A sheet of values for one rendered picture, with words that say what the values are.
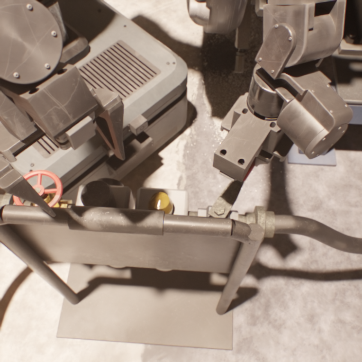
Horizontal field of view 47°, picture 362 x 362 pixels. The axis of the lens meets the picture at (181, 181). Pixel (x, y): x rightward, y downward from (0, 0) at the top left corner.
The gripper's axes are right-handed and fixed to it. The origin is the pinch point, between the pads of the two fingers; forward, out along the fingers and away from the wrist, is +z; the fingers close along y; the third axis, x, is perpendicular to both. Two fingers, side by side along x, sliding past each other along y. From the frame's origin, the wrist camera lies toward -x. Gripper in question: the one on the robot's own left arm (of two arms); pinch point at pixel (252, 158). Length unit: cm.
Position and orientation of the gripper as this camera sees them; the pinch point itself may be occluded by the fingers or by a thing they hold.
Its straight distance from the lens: 68.2
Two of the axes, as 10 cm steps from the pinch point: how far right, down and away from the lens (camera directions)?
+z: 0.0, 4.6, 8.9
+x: 5.4, -7.5, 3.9
